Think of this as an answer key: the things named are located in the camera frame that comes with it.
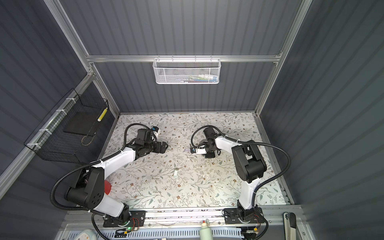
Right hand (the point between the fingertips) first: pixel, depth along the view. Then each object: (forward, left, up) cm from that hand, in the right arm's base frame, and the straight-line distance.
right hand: (207, 151), depth 98 cm
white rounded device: (-46, +57, +5) cm, 73 cm away
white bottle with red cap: (-45, +3, +8) cm, 45 cm away
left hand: (0, +29, +9) cm, 30 cm away
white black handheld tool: (-39, -37, +4) cm, 54 cm away
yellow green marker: (+6, +58, +29) cm, 66 cm away
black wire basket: (-4, +71, +29) cm, 76 cm away
